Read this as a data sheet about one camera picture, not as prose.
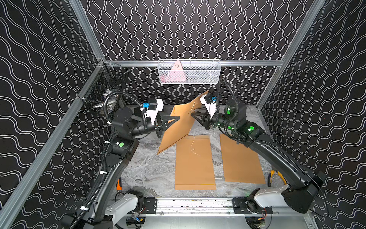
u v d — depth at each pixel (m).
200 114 0.58
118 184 0.81
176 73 0.90
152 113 0.47
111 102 0.77
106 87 1.01
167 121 0.55
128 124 0.44
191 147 0.97
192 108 0.54
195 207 0.76
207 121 0.56
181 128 0.60
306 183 0.39
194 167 0.88
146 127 0.49
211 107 0.55
